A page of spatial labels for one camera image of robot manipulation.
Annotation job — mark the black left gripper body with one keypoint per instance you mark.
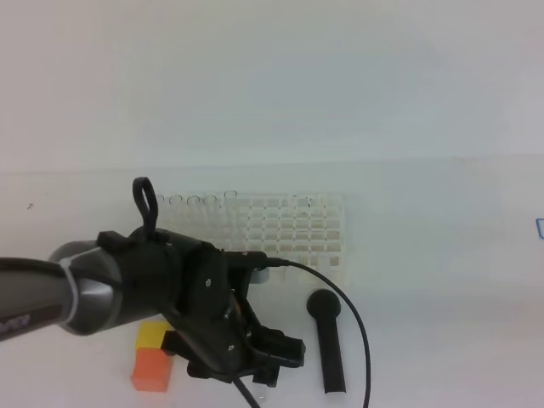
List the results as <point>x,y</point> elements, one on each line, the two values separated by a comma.
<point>203,307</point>

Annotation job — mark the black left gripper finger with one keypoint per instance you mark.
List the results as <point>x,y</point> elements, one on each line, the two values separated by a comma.
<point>267,374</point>
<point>276,348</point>

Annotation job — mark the white test tube rack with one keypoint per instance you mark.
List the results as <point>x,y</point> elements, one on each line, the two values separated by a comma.
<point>305,228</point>

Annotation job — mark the yellow block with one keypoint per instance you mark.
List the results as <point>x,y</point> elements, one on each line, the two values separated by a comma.
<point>151,334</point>

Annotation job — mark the black scoop tool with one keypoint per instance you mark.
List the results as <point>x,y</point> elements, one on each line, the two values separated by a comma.
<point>324,307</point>

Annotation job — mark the orange block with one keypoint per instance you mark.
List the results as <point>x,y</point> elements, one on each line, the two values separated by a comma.
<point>152,370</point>

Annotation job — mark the blue marker at edge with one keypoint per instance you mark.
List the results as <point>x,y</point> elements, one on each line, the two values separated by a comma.
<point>539,222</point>

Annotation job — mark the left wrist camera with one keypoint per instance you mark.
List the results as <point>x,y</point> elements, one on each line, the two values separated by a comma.
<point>259,276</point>

